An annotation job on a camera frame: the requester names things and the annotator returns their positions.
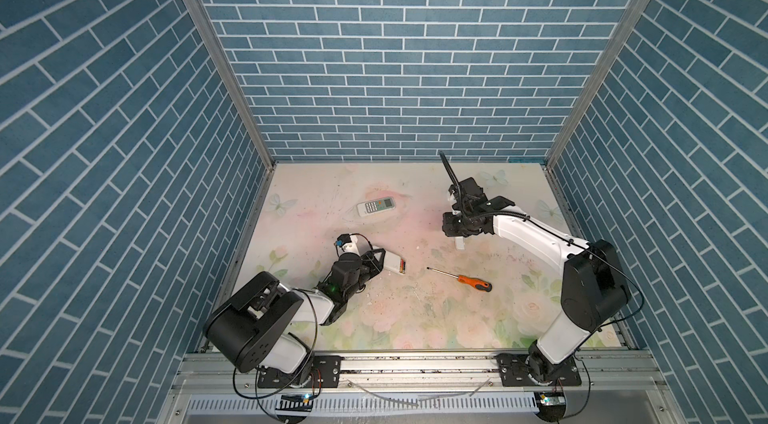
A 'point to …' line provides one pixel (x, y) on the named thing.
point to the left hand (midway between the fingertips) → (387, 253)
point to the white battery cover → (459, 243)
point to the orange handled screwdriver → (476, 283)
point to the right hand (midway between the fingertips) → (442, 224)
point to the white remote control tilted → (374, 206)
